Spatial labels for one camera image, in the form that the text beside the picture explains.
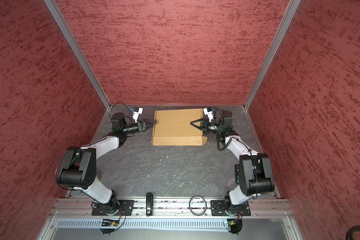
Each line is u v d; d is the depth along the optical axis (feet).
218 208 2.42
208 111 2.60
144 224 2.54
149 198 2.43
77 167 1.53
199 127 2.47
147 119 2.59
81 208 2.49
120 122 2.34
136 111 2.62
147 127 2.52
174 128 2.73
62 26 2.54
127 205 2.46
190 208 2.43
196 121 2.55
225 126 2.27
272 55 2.94
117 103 4.00
